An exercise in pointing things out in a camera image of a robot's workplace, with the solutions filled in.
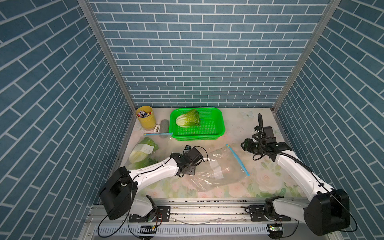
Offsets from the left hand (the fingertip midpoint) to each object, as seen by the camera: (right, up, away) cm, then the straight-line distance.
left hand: (192, 169), depth 84 cm
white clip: (-27, +24, +23) cm, 43 cm away
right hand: (+31, +14, 0) cm, 34 cm away
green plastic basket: (+14, +25, +27) cm, 40 cm away
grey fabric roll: (-21, +23, +21) cm, 37 cm away
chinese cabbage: (-2, +30, +19) cm, 35 cm away
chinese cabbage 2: (-29, +11, +2) cm, 31 cm away
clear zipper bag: (+17, 0, +5) cm, 18 cm away
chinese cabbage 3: (-31, +3, 0) cm, 32 cm away
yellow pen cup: (-33, +32, +17) cm, 49 cm away
